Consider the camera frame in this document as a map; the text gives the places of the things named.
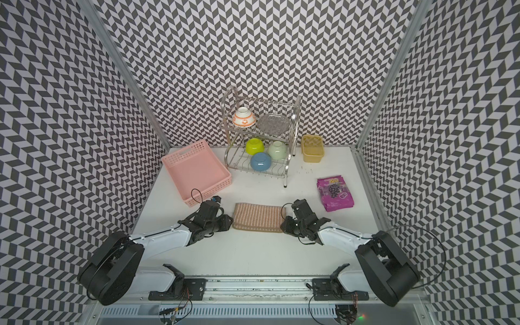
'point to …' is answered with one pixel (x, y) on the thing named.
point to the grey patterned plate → (273, 124)
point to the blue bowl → (260, 161)
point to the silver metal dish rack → (261, 133)
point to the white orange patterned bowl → (244, 118)
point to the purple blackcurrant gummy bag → (334, 193)
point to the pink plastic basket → (197, 171)
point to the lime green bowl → (254, 145)
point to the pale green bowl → (277, 149)
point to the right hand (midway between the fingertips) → (282, 230)
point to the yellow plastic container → (312, 148)
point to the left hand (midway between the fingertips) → (230, 222)
